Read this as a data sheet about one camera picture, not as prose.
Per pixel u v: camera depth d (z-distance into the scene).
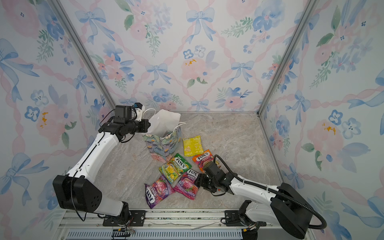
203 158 0.92
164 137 0.75
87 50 0.86
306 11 0.70
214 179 0.65
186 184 0.82
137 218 0.74
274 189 0.46
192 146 0.98
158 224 0.73
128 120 0.65
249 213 0.62
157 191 0.80
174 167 0.88
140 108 0.72
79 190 0.41
